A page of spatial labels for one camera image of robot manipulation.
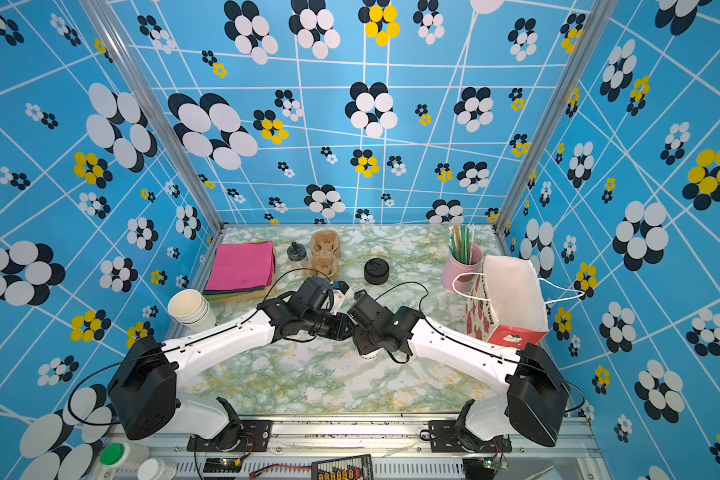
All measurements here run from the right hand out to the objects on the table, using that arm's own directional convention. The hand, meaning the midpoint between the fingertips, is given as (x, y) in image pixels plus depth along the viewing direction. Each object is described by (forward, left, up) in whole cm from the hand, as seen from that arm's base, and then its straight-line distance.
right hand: (368, 337), depth 81 cm
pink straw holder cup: (+21, -26, +4) cm, 34 cm away
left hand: (0, +2, +3) cm, 4 cm away
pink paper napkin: (+29, +43, -5) cm, 52 cm away
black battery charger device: (-28, +3, -8) cm, 30 cm away
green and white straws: (+29, -29, +6) cm, 42 cm away
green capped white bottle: (-27, +53, +1) cm, 60 cm away
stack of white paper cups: (+4, +48, +7) cm, 48 cm away
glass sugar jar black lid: (+28, +24, +2) cm, 37 cm away
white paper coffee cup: (-3, -1, -7) cm, 7 cm away
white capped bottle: (-30, +46, -1) cm, 55 cm away
